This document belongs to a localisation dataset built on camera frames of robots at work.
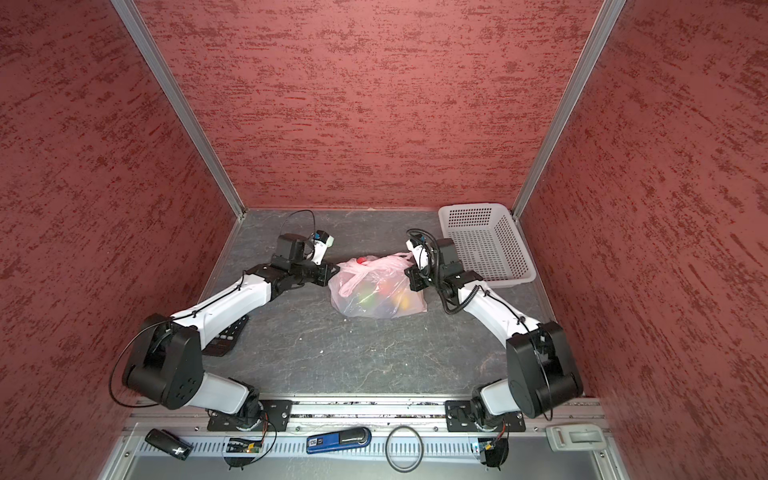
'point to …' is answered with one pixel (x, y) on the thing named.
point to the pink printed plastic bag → (375, 287)
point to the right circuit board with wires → (494, 451)
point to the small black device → (169, 443)
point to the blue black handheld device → (330, 441)
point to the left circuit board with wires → (243, 445)
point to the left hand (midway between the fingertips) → (337, 273)
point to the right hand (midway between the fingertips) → (406, 275)
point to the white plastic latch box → (578, 436)
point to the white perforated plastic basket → (488, 241)
